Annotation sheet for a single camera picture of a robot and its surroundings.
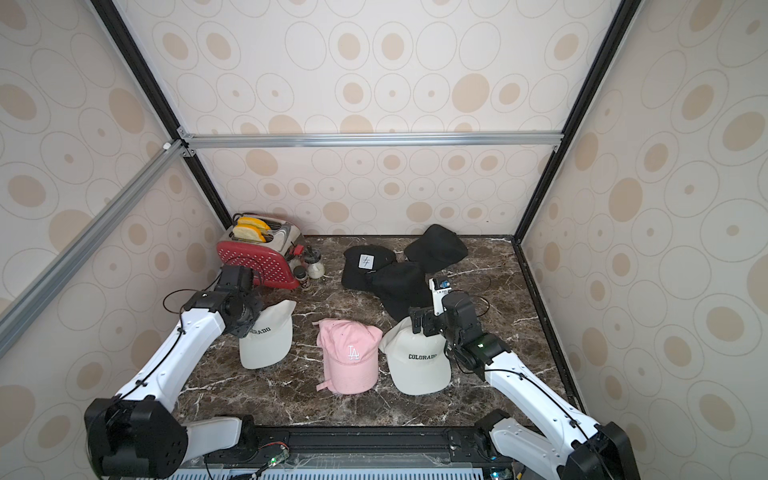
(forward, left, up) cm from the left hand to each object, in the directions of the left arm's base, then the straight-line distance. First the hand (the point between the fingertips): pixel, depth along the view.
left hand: (263, 307), depth 83 cm
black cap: (+34, -53, -12) cm, 64 cm away
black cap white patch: (+24, -24, -10) cm, 36 cm away
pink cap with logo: (-11, -25, -5) cm, 27 cm away
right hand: (-1, -44, +2) cm, 44 cm away
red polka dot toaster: (+17, +2, 0) cm, 17 cm away
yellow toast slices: (+25, +9, +6) cm, 27 cm away
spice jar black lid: (+18, -5, -7) cm, 20 cm away
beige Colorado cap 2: (-11, -43, -10) cm, 46 cm away
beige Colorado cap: (-6, -1, -8) cm, 10 cm away
